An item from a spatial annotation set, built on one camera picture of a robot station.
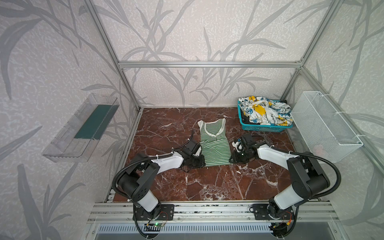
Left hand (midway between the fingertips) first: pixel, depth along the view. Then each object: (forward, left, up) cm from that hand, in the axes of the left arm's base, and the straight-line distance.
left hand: (207, 160), depth 88 cm
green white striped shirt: (+12, -4, 0) cm, 13 cm away
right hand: (+4, -14, -1) cm, 15 cm away
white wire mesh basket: (+1, -50, +31) cm, 59 cm away
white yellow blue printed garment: (+33, -40, +9) cm, 52 cm away
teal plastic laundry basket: (+23, -37, +2) cm, 44 cm away
